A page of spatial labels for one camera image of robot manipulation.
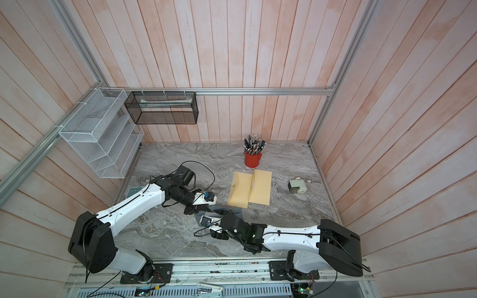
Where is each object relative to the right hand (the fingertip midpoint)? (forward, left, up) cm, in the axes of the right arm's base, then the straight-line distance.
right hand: (214, 216), depth 78 cm
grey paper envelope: (0, +2, +3) cm, 3 cm away
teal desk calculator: (+16, +45, -8) cm, 49 cm away
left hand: (+2, +3, +1) cm, 4 cm away
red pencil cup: (+35, -18, -5) cm, 39 cm away
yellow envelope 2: (+19, -11, -11) cm, 25 cm away
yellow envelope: (+19, -22, -11) cm, 32 cm away
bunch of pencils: (+36, -18, +7) cm, 41 cm away
